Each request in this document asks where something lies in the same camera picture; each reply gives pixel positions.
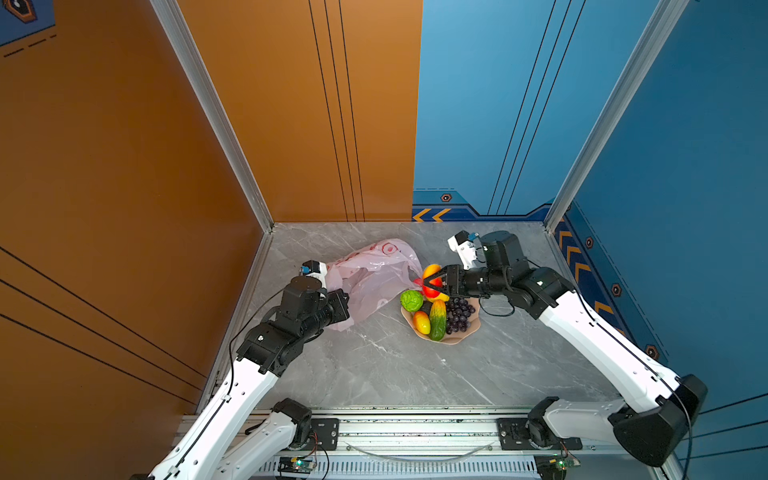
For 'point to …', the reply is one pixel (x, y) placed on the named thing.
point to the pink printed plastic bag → (375, 277)
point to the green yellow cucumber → (438, 320)
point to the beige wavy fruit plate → (456, 337)
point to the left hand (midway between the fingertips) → (352, 293)
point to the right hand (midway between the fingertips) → (429, 283)
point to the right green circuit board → (562, 464)
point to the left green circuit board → (295, 465)
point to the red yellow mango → (429, 271)
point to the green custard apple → (411, 300)
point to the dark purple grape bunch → (458, 311)
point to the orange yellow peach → (422, 322)
